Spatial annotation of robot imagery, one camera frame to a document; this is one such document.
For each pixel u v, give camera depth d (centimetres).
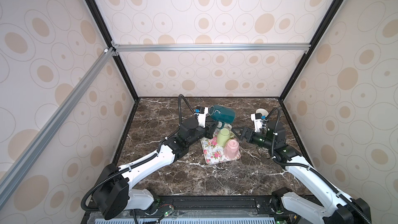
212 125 66
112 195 40
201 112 65
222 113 69
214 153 92
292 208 61
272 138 58
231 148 83
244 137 66
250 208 74
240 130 71
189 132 57
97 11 76
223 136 88
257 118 70
